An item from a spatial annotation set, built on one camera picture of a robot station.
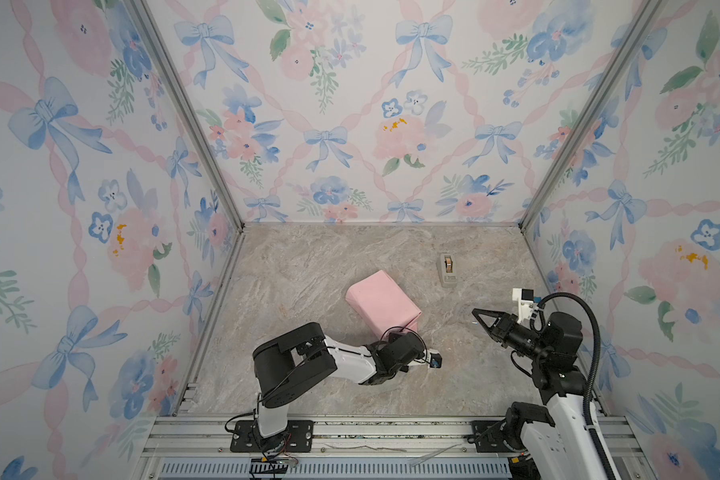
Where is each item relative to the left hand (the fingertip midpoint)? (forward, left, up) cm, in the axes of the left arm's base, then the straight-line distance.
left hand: (408, 334), depth 89 cm
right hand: (-2, -14, +17) cm, 22 cm away
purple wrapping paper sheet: (+8, +7, +4) cm, 11 cm away
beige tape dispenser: (+24, -16, +1) cm, 29 cm away
